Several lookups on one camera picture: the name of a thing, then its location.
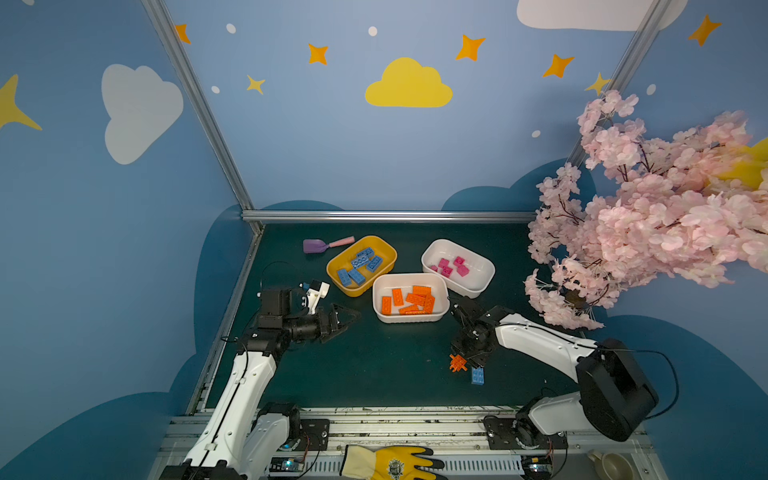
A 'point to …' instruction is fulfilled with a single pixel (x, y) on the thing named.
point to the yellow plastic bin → (340, 262)
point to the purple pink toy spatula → (311, 246)
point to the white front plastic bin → (404, 298)
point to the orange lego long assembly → (457, 363)
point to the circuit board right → (536, 466)
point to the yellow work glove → (388, 463)
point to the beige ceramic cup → (610, 466)
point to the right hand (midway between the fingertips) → (458, 350)
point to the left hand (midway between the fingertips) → (352, 320)
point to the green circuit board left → (286, 464)
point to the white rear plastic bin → (482, 271)
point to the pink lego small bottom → (443, 263)
